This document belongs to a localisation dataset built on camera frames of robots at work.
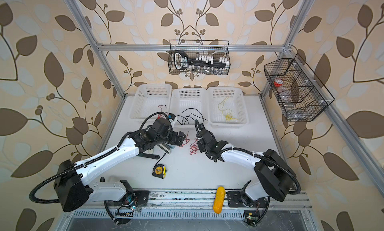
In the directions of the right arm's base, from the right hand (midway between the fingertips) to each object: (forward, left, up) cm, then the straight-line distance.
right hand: (203, 140), depth 88 cm
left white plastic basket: (+42, +42, -6) cm, 59 cm away
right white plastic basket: (+32, -20, -7) cm, 38 cm away
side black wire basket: (+8, -49, +28) cm, 57 cm away
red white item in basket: (+20, -41, +27) cm, 53 cm away
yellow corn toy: (-30, -6, -3) cm, 31 cm away
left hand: (-1, +12, +11) cm, 17 cm away
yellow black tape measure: (-15, +25, -4) cm, 30 cm away
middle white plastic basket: (+35, +9, -6) cm, 37 cm away
